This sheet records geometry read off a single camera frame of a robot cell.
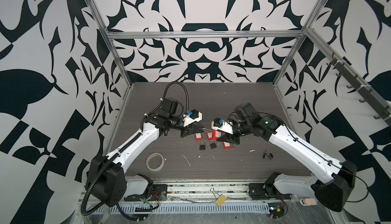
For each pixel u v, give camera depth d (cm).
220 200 72
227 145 88
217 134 70
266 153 83
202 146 89
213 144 89
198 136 91
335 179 39
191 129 66
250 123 56
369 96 55
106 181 40
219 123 60
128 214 69
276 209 71
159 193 74
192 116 62
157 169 80
